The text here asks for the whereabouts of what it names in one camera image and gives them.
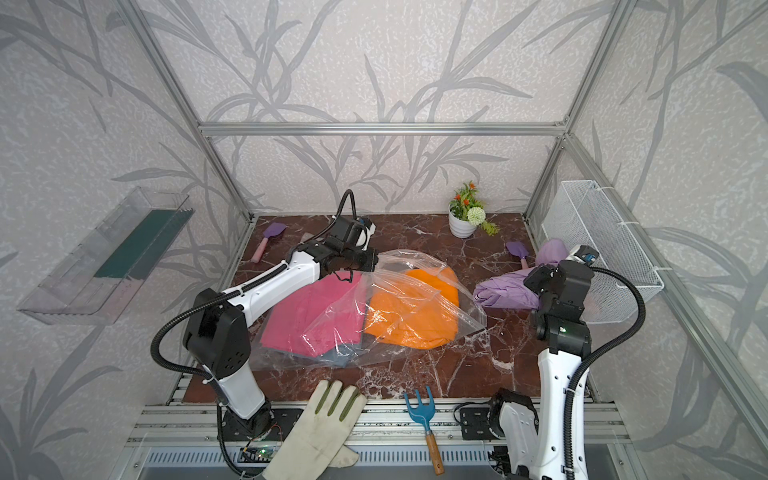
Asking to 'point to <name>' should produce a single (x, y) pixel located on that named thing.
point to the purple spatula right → (518, 249)
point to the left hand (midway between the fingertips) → (378, 258)
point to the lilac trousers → (509, 291)
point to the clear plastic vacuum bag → (392, 266)
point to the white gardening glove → (317, 441)
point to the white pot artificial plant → (467, 213)
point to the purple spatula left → (276, 229)
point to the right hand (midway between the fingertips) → (547, 263)
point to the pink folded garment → (307, 318)
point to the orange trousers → (419, 310)
